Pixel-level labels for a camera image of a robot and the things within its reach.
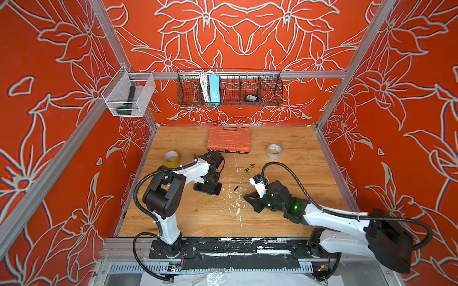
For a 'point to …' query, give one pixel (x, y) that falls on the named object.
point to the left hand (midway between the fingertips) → (219, 183)
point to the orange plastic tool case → (229, 139)
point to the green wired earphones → (249, 171)
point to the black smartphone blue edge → (200, 186)
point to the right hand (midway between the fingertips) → (243, 196)
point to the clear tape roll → (274, 151)
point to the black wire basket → (267, 86)
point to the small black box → (250, 98)
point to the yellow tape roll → (172, 158)
